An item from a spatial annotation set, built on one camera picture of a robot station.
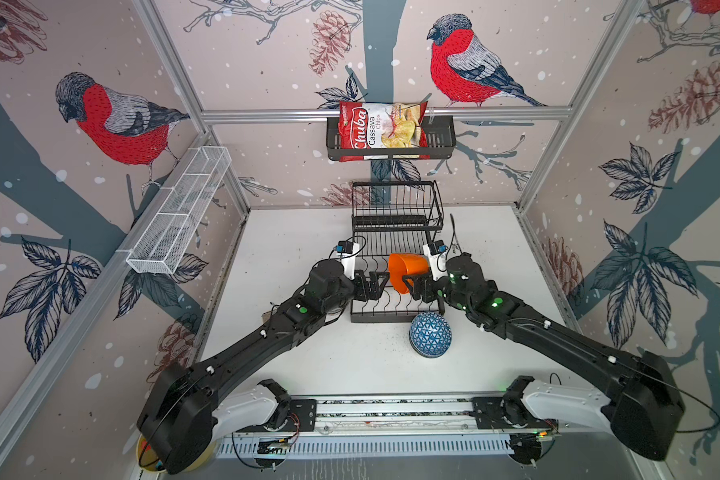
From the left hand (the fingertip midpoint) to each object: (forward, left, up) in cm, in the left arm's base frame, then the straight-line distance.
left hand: (377, 275), depth 75 cm
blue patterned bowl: (-9, -15, -18) cm, 25 cm away
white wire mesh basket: (+15, +53, +8) cm, 56 cm away
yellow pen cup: (-38, +34, +12) cm, 52 cm away
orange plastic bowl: (+3, -8, +1) cm, 8 cm away
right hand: (+1, -9, -4) cm, 10 cm away
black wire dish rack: (+38, -8, -19) cm, 43 cm away
